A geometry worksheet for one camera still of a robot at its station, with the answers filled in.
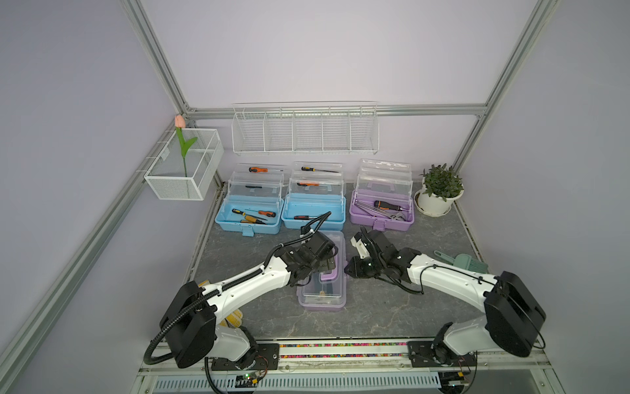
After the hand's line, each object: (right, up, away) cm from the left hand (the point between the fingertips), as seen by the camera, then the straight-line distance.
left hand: (320, 262), depth 82 cm
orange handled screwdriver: (-22, +15, +25) cm, 36 cm away
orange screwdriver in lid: (-30, +35, +29) cm, 55 cm away
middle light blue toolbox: (-3, +27, +34) cm, 44 cm away
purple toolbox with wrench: (+27, +23, +25) cm, 44 cm away
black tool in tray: (-32, +28, +27) cm, 50 cm away
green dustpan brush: (+56, -3, +12) cm, 57 cm away
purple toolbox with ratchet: (+3, -8, -4) cm, 9 cm away
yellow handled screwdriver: (-35, +15, +27) cm, 46 cm away
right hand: (+8, -3, +1) cm, 9 cm away
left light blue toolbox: (-31, +19, +27) cm, 45 cm away
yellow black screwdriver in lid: (-4, +36, +30) cm, 47 cm away
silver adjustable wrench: (+33, +15, +26) cm, 44 cm away
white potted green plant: (+49, +26, +17) cm, 58 cm away
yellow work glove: (-28, -19, -1) cm, 34 cm away
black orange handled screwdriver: (+29, +19, +27) cm, 44 cm away
